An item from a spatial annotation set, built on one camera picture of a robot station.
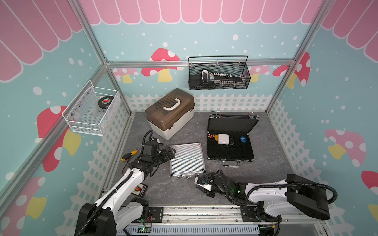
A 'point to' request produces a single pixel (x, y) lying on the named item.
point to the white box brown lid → (169, 114)
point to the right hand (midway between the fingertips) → (198, 182)
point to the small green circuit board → (143, 230)
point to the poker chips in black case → (216, 136)
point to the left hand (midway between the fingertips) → (170, 156)
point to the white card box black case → (223, 138)
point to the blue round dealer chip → (243, 139)
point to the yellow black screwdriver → (123, 159)
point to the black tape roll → (105, 101)
